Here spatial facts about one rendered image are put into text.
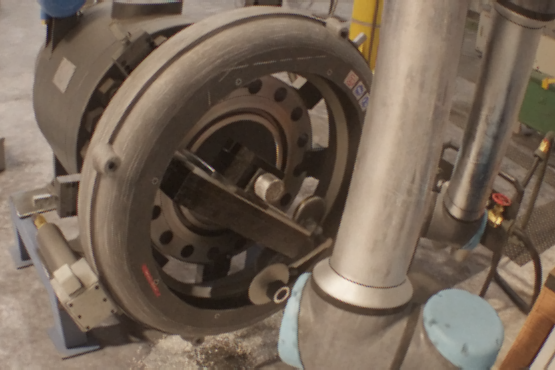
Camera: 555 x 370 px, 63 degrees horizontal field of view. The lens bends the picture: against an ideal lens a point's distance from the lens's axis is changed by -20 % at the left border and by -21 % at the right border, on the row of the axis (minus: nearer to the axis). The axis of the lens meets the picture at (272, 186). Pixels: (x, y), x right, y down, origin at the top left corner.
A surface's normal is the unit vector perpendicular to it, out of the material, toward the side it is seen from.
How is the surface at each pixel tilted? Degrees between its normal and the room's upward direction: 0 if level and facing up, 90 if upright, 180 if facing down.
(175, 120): 90
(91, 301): 90
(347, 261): 82
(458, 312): 5
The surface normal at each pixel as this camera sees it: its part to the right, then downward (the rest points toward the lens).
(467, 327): 0.22, -0.85
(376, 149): -0.75, 0.07
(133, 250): 0.62, 0.43
